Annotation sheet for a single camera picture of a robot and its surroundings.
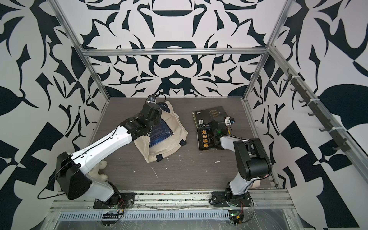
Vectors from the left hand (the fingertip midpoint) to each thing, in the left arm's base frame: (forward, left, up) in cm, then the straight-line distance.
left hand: (152, 109), depth 80 cm
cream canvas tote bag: (-7, -12, -24) cm, 27 cm away
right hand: (+6, -36, -15) cm, 39 cm away
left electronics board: (-48, +21, -26) cm, 58 cm away
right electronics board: (-48, -40, -27) cm, 68 cm away
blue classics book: (-2, -1, -22) cm, 22 cm away
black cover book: (+9, -31, -20) cm, 38 cm away
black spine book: (-9, -30, -21) cm, 38 cm away
